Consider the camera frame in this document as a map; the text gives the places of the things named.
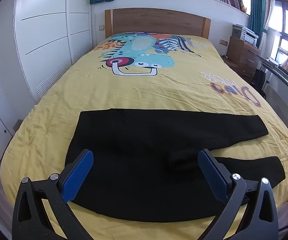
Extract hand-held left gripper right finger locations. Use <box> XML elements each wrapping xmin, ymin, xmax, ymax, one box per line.
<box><xmin>198</xmin><ymin>149</ymin><xmax>279</xmax><ymax>240</ymax></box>

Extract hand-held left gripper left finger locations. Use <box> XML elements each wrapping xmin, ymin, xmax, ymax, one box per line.
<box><xmin>12</xmin><ymin>149</ymin><xmax>94</xmax><ymax>240</ymax></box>

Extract black pants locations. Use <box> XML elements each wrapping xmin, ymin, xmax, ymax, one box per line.
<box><xmin>65</xmin><ymin>108</ymin><xmax>286</xmax><ymax>223</ymax></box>

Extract black bag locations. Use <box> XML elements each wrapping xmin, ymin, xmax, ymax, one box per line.
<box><xmin>255</xmin><ymin>68</ymin><xmax>268</xmax><ymax>93</ymax></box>

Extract yellow printed bed cover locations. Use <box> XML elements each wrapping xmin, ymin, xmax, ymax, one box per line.
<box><xmin>0</xmin><ymin>33</ymin><xmax>288</xmax><ymax>240</ymax></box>

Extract wooden dresser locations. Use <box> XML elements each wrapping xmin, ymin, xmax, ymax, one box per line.
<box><xmin>227</xmin><ymin>36</ymin><xmax>262</xmax><ymax>81</ymax></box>

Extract white printer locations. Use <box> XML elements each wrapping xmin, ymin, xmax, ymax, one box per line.
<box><xmin>241</xmin><ymin>27</ymin><xmax>259</xmax><ymax>46</ymax></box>

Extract white sheer curtain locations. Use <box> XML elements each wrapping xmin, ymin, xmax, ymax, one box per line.
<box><xmin>264</xmin><ymin>0</ymin><xmax>277</xmax><ymax>32</ymax></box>

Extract white wardrobe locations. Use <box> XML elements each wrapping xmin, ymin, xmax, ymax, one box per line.
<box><xmin>13</xmin><ymin>0</ymin><xmax>93</xmax><ymax>103</ymax></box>

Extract wooden headboard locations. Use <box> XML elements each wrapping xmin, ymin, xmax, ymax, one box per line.
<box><xmin>105</xmin><ymin>8</ymin><xmax>211</xmax><ymax>40</ymax></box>

